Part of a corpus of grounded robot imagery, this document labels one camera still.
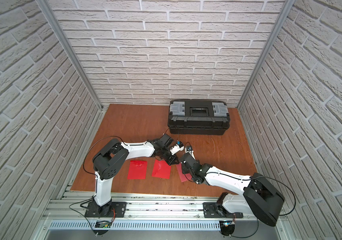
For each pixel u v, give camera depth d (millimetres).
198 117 911
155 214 742
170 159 815
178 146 835
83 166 909
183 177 865
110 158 527
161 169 876
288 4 684
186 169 647
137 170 883
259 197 419
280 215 424
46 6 698
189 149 758
